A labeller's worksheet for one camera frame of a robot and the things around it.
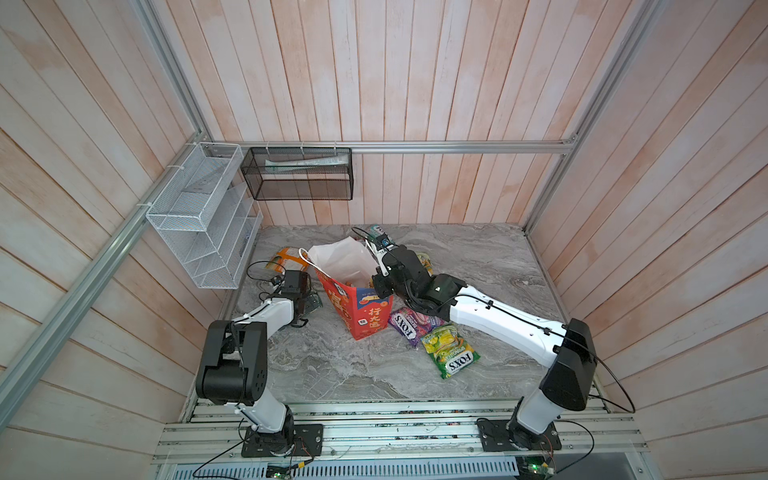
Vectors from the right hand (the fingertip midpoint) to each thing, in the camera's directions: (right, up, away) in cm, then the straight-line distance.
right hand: (376, 269), depth 78 cm
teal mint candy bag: (-1, +14, +40) cm, 42 cm away
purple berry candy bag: (+12, -18, +13) cm, 25 cm away
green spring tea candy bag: (+18, +2, +29) cm, 34 cm away
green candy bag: (-20, -11, +11) cm, 25 cm away
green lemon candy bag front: (+21, -24, +7) cm, 33 cm away
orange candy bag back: (-32, +3, +29) cm, 44 cm away
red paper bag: (-10, -2, +17) cm, 20 cm away
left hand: (-25, -15, +17) cm, 34 cm away
